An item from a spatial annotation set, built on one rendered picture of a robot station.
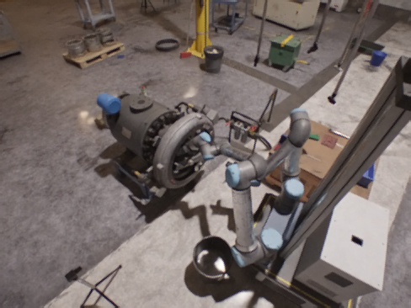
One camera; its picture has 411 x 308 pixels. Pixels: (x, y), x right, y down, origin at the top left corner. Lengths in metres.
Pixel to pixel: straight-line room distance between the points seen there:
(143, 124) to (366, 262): 1.87
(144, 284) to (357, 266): 1.61
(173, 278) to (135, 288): 0.34
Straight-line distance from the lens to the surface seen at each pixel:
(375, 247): 1.65
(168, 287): 2.15
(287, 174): 1.87
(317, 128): 2.80
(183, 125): 1.75
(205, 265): 2.03
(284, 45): 4.73
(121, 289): 2.24
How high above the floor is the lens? 2.09
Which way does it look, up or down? 48 degrees down
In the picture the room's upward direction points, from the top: straight up
